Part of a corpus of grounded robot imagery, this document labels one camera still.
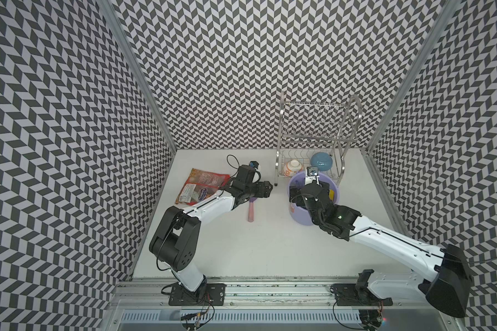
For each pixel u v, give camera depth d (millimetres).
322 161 1057
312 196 548
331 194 839
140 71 882
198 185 1003
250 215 911
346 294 724
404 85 872
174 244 451
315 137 832
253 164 818
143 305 706
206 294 707
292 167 994
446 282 379
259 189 798
